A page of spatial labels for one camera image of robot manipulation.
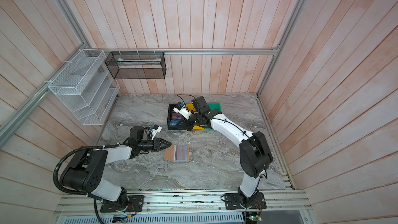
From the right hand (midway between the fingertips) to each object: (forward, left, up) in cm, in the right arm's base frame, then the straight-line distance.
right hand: (178, 123), depth 84 cm
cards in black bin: (+14, +5, -14) cm, 21 cm away
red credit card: (-11, -1, -16) cm, 20 cm away
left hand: (-10, +5, -9) cm, 15 cm away
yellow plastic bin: (0, -8, +15) cm, 17 cm away
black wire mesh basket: (+40, +32, +10) cm, 52 cm away
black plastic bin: (+18, +9, -12) cm, 24 cm away
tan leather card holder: (-12, +5, -13) cm, 19 cm away
